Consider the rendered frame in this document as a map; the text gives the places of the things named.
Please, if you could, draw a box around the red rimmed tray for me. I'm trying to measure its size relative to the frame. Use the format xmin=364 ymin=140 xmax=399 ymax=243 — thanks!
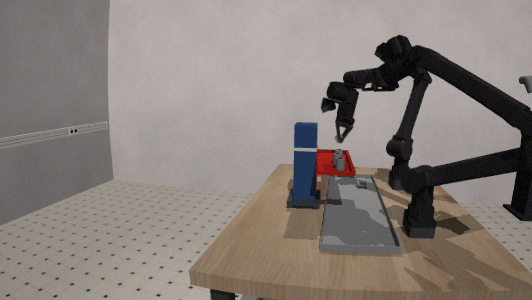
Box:
xmin=315 ymin=145 xmax=356 ymax=190

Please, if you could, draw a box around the dark blue square post with white band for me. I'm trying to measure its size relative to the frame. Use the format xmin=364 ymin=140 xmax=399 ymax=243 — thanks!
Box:
xmin=287 ymin=122 xmax=320 ymax=208

